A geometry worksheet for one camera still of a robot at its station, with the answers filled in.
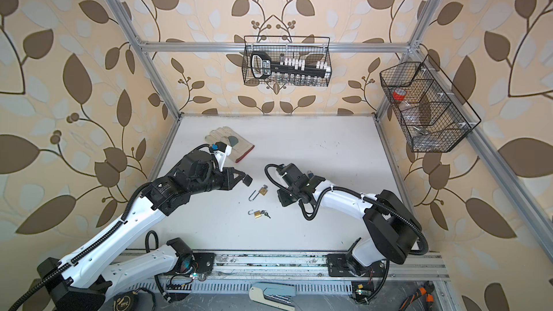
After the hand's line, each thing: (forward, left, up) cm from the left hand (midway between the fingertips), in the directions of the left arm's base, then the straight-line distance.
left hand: (246, 174), depth 70 cm
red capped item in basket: (+36, -58, +6) cm, 69 cm away
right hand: (+1, -12, -20) cm, 23 cm away
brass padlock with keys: (-4, -2, -25) cm, 26 cm away
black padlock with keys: (0, 0, -4) cm, 4 cm away
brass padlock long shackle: (+5, -3, -24) cm, 25 cm away
